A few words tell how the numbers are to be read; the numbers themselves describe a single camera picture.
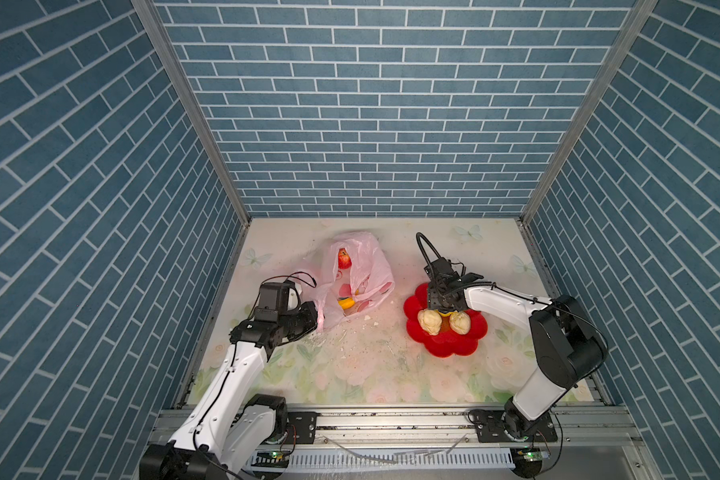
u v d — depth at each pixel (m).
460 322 0.87
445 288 0.72
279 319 0.62
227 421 0.45
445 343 0.89
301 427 0.74
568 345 0.47
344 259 0.98
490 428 0.73
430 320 0.87
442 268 0.77
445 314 0.90
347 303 0.94
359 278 0.96
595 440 0.73
